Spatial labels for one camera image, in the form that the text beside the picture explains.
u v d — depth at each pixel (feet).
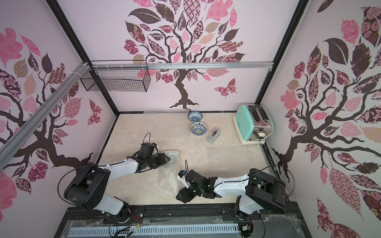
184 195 2.28
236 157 3.11
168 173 2.67
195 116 3.81
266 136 3.07
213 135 3.37
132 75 3.11
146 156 2.38
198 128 3.54
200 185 2.08
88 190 1.44
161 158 2.70
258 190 1.43
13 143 1.68
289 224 2.38
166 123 3.76
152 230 2.29
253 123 2.96
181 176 2.43
